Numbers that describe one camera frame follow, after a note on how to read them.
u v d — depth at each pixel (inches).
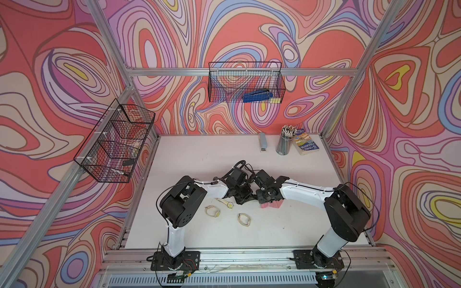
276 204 34.7
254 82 36.9
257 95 35.8
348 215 17.9
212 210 34.5
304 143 43.8
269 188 26.3
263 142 44.0
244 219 33.3
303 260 28.9
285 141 39.8
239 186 32.0
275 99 33.1
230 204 34.8
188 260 29.0
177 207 20.2
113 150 30.9
